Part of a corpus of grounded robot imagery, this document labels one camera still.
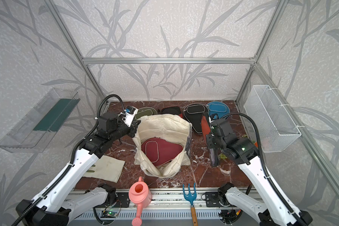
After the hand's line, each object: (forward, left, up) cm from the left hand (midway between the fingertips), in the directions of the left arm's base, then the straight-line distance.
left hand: (139, 120), depth 73 cm
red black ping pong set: (+31, -16, -27) cm, 44 cm away
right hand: (-7, -37, -1) cm, 38 cm away
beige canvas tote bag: (0, -17, -6) cm, 18 cm away
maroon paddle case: (-6, -9, -23) cm, 26 cm away
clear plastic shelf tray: (-8, +46, +4) cm, 47 cm away
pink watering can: (-30, -3, -16) cm, 35 cm away
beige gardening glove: (-15, +23, -29) cm, 40 cm away
